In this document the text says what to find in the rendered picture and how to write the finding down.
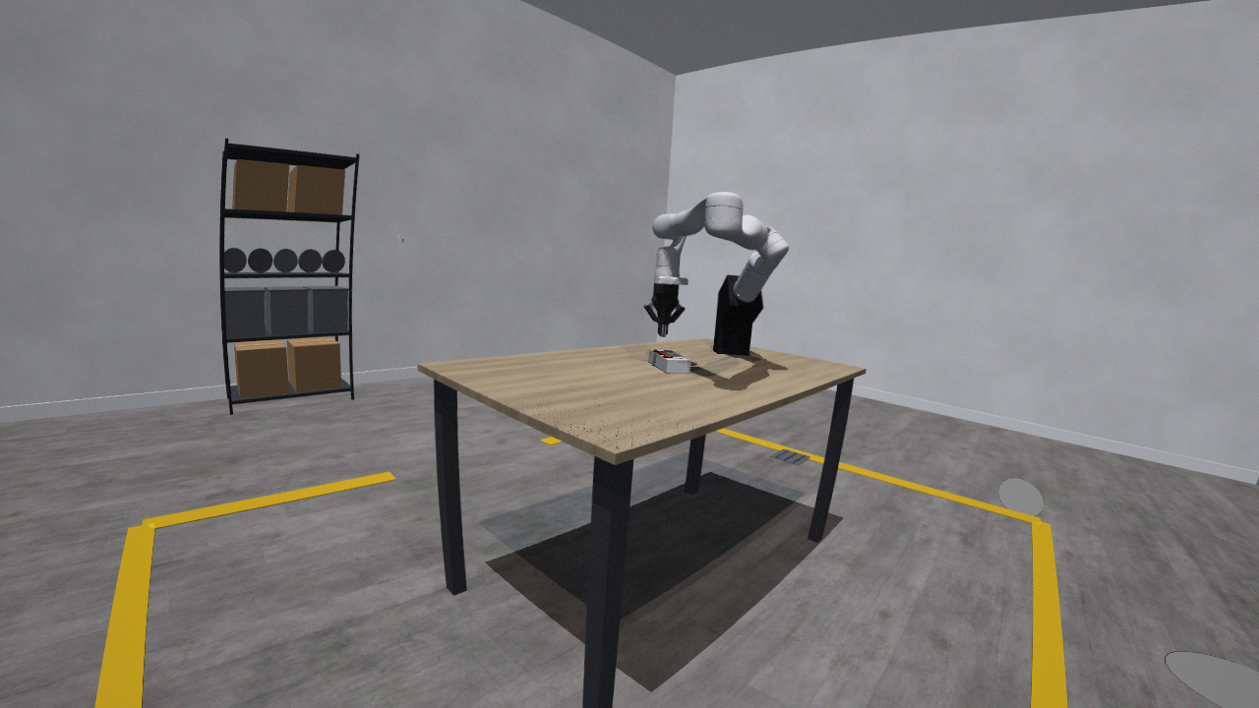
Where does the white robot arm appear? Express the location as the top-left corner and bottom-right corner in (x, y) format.
(652, 191), (789, 302)

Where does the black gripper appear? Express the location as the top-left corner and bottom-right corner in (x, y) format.
(645, 283), (685, 338)

